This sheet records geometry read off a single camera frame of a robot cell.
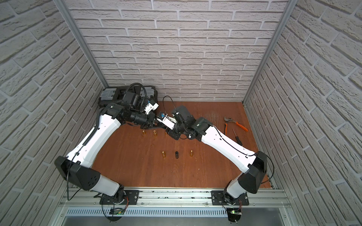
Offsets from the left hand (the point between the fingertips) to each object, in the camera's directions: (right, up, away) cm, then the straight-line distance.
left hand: (165, 123), depth 69 cm
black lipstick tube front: (+5, -21, +16) cm, 27 cm away
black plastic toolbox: (-42, +19, +32) cm, 56 cm away
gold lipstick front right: (+14, -20, +18) cm, 30 cm away
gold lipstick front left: (-3, -21, +18) cm, 27 cm away
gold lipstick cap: (-20, -8, +29) cm, 36 cm away
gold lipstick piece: (-11, -7, +26) cm, 30 cm away
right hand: (+3, -1, +5) cm, 5 cm away
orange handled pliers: (+45, +1, +38) cm, 59 cm away
